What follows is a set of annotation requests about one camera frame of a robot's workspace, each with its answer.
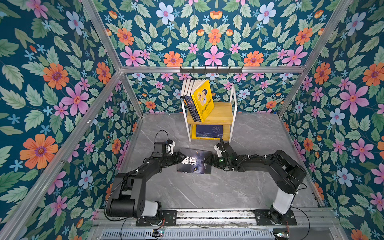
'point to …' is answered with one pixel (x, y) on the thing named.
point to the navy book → (210, 131)
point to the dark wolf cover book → (193, 161)
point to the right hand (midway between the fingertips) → (210, 160)
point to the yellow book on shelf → (193, 134)
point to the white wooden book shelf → (224, 113)
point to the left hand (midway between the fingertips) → (185, 156)
